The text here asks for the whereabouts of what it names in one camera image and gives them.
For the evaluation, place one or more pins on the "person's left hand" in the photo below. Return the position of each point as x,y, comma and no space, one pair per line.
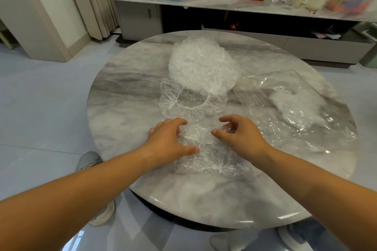
165,142

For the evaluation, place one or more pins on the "person's right hand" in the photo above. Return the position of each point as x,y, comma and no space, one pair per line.
247,139

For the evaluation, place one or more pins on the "pile of clear plastic caps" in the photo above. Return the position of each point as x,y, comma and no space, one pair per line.
200,68

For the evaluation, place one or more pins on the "clear plastic bag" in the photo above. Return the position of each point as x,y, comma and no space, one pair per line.
339,133

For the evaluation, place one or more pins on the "person's right forearm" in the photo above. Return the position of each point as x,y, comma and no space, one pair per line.
330,201

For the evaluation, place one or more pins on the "person's left forearm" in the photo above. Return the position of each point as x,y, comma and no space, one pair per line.
65,206

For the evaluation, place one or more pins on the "green storage bin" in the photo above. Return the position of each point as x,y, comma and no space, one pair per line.
371,51

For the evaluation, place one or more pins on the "grey sneaker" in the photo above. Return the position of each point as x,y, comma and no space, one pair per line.
291,239
91,162

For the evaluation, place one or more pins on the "black table base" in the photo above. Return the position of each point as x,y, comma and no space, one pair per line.
194,224

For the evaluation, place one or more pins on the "long grey low cabinet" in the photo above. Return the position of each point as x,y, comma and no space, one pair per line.
138,19

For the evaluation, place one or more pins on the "small white cup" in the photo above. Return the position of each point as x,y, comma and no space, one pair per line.
298,1

